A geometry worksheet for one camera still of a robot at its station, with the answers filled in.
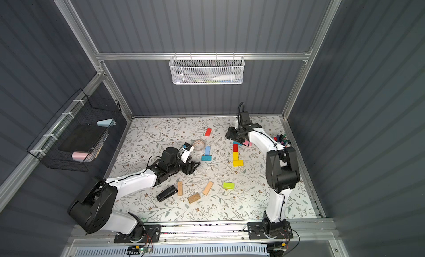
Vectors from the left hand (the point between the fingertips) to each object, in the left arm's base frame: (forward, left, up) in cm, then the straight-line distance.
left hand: (197, 162), depth 86 cm
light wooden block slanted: (-10, -6, -9) cm, 15 cm away
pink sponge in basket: (-9, +45, +20) cm, 50 cm away
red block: (+29, -5, -9) cm, 31 cm away
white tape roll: (+18, +1, -9) cm, 20 cm away
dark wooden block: (-16, +1, -8) cm, 18 cm away
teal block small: (+18, -23, -8) cm, 30 cm away
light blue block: (+13, -5, -9) cm, 17 cm away
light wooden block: (-10, +9, -9) cm, 17 cm away
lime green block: (-8, -17, -11) cm, 22 cm away
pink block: (+3, -25, +13) cm, 28 cm away
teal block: (+8, -4, -10) cm, 13 cm away
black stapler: (-13, +14, -7) cm, 20 cm away
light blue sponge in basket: (+13, +44, +18) cm, 49 cm away
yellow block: (+9, -22, -9) cm, 25 cm away
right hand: (+16, -17, +2) cm, 23 cm away
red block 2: (+14, -22, -8) cm, 28 cm away
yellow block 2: (+5, -23, -9) cm, 25 cm away
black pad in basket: (-1, +46, +22) cm, 51 cm away
